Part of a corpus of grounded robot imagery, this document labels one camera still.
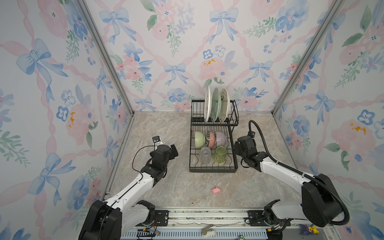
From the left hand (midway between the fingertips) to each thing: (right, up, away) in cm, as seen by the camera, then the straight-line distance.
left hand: (168, 145), depth 85 cm
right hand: (+42, 0, +5) cm, 42 cm away
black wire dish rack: (+26, -2, +8) cm, 28 cm away
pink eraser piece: (+27, -24, -4) cm, 36 cm away
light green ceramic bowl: (+18, +3, +6) cm, 19 cm away
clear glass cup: (+21, -7, +2) cm, 22 cm away
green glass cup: (+32, -7, +10) cm, 34 cm away
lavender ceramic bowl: (+31, +3, +7) cm, 32 cm away
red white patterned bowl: (+25, +3, +8) cm, 26 cm away
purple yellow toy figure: (+67, -37, -16) cm, 78 cm away
